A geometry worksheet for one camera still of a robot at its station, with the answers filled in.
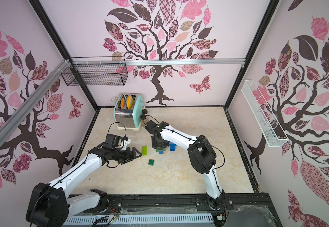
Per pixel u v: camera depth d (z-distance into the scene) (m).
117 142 0.70
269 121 0.75
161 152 0.92
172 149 0.93
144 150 0.94
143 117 1.02
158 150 0.89
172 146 0.94
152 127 0.72
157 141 0.76
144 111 1.05
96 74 0.67
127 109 0.95
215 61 1.73
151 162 0.88
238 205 0.74
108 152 0.61
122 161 0.74
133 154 0.73
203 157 0.50
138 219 0.70
